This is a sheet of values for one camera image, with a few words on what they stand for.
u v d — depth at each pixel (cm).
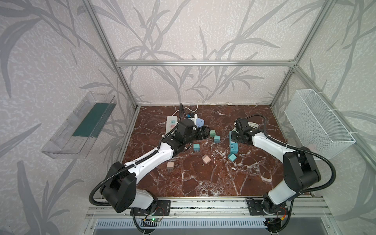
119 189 41
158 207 72
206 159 89
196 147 94
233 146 94
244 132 70
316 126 64
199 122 107
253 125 104
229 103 123
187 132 61
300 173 45
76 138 64
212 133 102
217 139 99
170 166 87
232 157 89
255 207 73
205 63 96
